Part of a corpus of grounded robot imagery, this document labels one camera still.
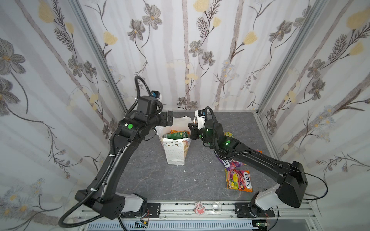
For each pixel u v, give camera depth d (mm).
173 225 702
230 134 1016
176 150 786
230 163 882
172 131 935
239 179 819
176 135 863
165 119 586
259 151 959
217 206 765
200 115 638
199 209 719
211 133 529
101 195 374
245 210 734
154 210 733
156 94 565
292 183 401
